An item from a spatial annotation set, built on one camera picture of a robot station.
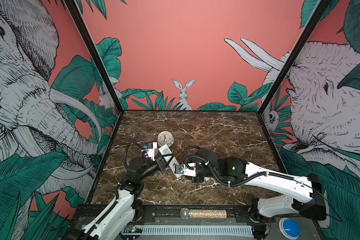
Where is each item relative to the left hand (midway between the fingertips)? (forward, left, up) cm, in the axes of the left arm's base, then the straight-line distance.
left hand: (173, 155), depth 72 cm
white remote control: (+2, +4, +1) cm, 5 cm away
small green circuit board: (-27, +20, -20) cm, 40 cm away
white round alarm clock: (+23, +6, -18) cm, 30 cm away
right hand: (-7, -4, +3) cm, 9 cm away
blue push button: (-31, -54, -18) cm, 65 cm away
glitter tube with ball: (-23, -5, -17) cm, 29 cm away
